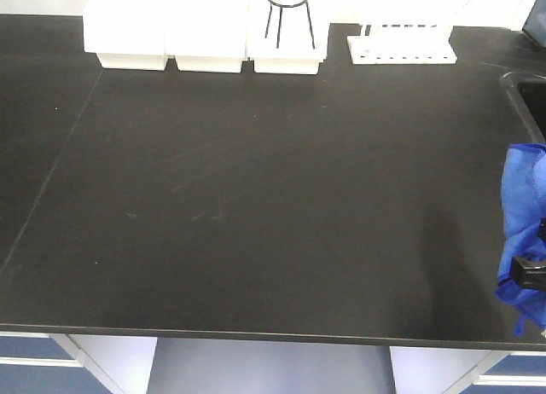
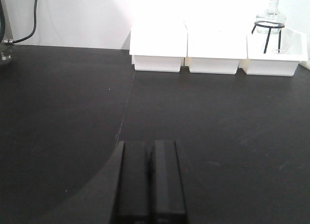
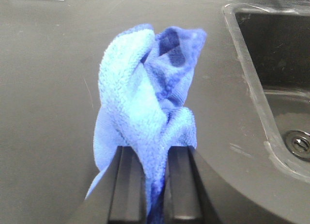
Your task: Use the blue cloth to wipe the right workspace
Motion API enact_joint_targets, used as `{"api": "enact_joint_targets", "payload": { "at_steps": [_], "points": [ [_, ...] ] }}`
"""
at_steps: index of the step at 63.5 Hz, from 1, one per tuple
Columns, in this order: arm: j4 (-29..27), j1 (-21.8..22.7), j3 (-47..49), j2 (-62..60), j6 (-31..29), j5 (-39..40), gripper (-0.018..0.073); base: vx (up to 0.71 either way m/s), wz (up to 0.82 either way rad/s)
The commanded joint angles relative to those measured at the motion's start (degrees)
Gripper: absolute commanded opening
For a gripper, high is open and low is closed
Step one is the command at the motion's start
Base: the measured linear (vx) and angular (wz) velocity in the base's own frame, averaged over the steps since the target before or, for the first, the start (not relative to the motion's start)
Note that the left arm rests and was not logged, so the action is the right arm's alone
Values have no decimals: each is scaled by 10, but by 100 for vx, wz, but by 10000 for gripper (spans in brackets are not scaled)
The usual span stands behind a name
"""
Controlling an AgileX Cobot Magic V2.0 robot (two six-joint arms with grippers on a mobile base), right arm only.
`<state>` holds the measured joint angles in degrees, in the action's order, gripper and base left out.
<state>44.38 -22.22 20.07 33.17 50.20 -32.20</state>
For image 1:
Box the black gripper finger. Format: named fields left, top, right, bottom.
left=513, top=256, right=546, bottom=292

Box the blue cloth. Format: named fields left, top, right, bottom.
left=494, top=142, right=546, bottom=338

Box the black bench sink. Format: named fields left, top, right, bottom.
left=499, top=71, right=546, bottom=144

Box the white test tube rack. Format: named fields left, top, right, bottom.
left=346, top=22, right=459, bottom=66

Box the dark blue panel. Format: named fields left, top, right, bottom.
left=521, top=0, right=546, bottom=50

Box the white plastic container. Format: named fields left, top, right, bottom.
left=164, top=0, right=249, bottom=74
left=82, top=0, right=168, bottom=72
left=246, top=0, right=331, bottom=76

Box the black wire tripod stand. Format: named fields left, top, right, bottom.
left=264, top=0, right=317, bottom=50

